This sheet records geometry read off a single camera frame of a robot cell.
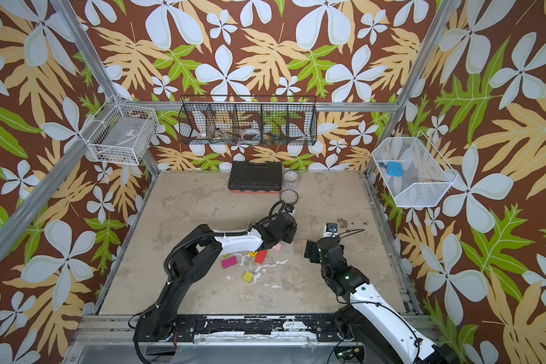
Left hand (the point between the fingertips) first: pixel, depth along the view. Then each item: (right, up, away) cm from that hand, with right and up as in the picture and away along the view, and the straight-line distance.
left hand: (290, 223), depth 96 cm
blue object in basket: (+40, +23, -10) cm, 47 cm away
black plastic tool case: (-16, +21, +17) cm, 32 cm away
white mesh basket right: (+45, +21, -13) cm, 51 cm away
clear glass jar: (+2, +21, +20) cm, 29 cm away
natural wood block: (+5, -9, -4) cm, 11 cm away
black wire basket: (-19, +45, +2) cm, 49 cm away
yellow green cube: (-17, -18, -13) cm, 28 cm away
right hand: (+8, -5, -13) cm, 16 cm away
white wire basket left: (-68, +37, -9) cm, 78 cm away
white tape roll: (-17, +41, +2) cm, 44 cm away
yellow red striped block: (-16, -11, -6) cm, 20 cm away
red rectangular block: (-12, -13, -6) cm, 19 cm away
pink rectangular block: (-6, -6, -19) cm, 20 cm away
